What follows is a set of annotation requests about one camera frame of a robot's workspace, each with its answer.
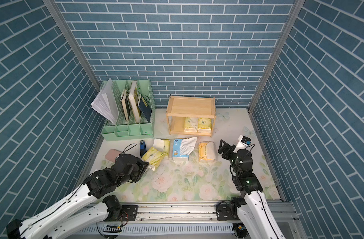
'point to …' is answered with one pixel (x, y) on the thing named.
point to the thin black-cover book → (125, 106)
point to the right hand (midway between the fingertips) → (227, 143)
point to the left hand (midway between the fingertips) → (155, 163)
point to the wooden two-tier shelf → (181, 107)
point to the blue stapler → (142, 148)
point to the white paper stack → (106, 103)
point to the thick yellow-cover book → (134, 98)
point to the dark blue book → (144, 107)
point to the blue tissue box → (182, 148)
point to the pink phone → (112, 154)
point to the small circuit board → (113, 228)
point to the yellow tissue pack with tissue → (163, 145)
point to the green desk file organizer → (123, 130)
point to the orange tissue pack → (206, 151)
